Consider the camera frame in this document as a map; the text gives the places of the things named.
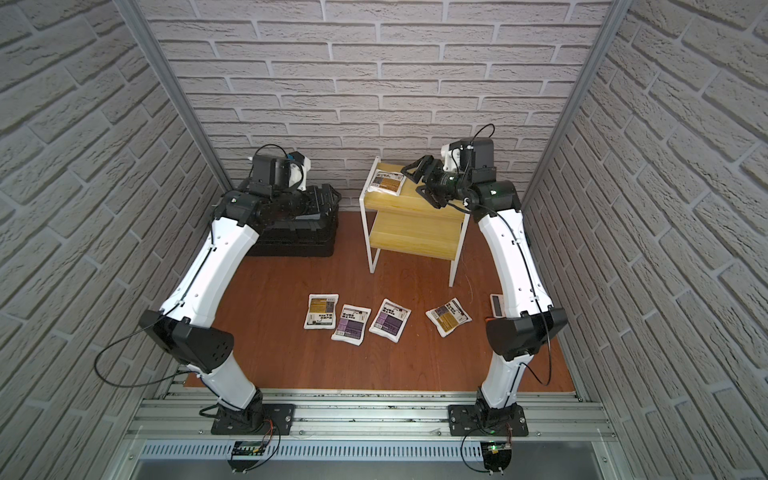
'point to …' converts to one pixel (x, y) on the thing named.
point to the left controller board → (245, 454)
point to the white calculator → (498, 305)
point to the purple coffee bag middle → (390, 320)
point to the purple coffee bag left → (352, 324)
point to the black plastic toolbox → (312, 234)
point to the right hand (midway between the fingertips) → (412, 177)
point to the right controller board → (497, 456)
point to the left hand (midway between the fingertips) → (334, 192)
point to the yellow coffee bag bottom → (387, 182)
